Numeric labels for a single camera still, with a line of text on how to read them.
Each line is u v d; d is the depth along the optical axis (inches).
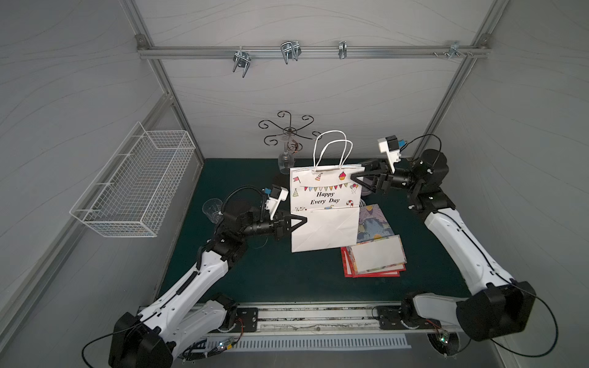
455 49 30.1
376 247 33.7
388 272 32.7
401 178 22.9
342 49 30.7
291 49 30.1
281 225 23.0
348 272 32.9
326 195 25.1
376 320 29.1
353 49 71.1
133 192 27.1
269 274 33.3
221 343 27.0
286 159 36.6
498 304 15.3
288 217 25.0
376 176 22.5
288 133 34.6
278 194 23.7
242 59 30.5
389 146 21.9
